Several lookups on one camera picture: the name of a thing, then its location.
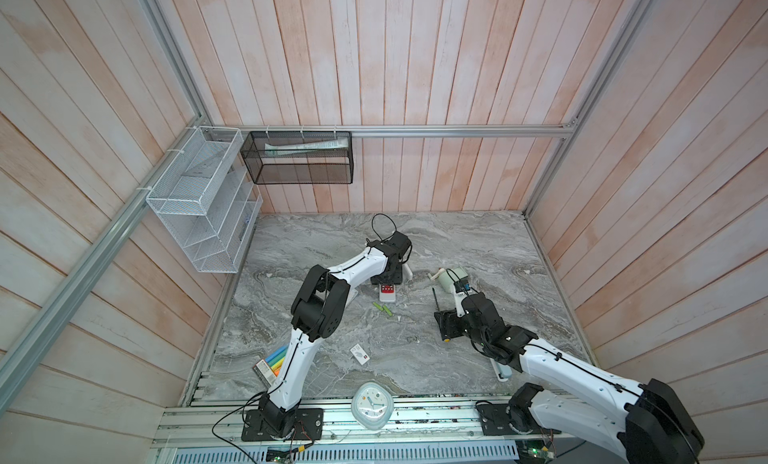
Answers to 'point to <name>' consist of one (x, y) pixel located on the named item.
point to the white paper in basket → (272, 150)
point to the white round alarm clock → (372, 405)
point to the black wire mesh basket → (299, 157)
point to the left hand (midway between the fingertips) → (390, 283)
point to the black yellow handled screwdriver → (444, 320)
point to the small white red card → (361, 356)
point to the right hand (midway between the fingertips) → (444, 311)
